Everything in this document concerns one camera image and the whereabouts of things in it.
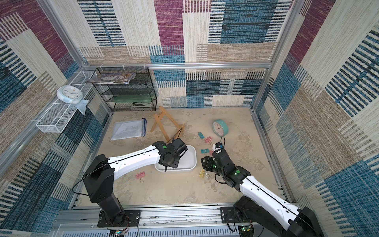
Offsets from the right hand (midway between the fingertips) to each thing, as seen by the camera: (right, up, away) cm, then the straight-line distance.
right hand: (203, 159), depth 81 cm
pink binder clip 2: (+6, +1, +15) cm, 16 cm away
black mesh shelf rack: (-46, +40, +30) cm, 68 cm away
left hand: (-17, -2, +5) cm, 18 cm away
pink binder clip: (+4, +8, +20) cm, 22 cm away
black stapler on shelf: (-47, +34, +29) cm, 65 cm away
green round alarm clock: (+12, +16, +17) cm, 26 cm away
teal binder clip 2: (+2, +2, +15) cm, 15 cm away
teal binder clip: (0, +11, +23) cm, 25 cm away
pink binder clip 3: (-35, -10, +3) cm, 37 cm away
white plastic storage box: (-9, -4, +10) cm, 14 cm away
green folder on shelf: (-49, +37, +27) cm, 67 cm away
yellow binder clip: (0, -10, +6) cm, 11 cm away
